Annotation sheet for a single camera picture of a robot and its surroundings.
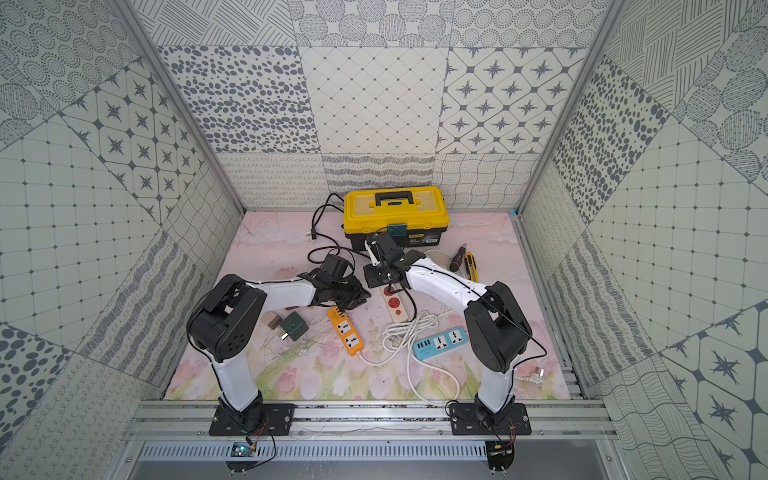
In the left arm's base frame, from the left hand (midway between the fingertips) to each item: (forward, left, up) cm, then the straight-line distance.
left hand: (372, 291), depth 94 cm
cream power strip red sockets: (-4, -7, -2) cm, 8 cm away
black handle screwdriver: (+14, -29, -1) cm, 32 cm away
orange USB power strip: (-15, +5, -2) cm, 16 cm away
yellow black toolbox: (+23, -17, +14) cm, 32 cm away
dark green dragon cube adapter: (-13, +21, +1) cm, 25 cm away
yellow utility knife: (+12, -34, -2) cm, 36 cm away
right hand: (+1, -1, +7) cm, 7 cm away
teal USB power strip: (-16, -21, -1) cm, 26 cm away
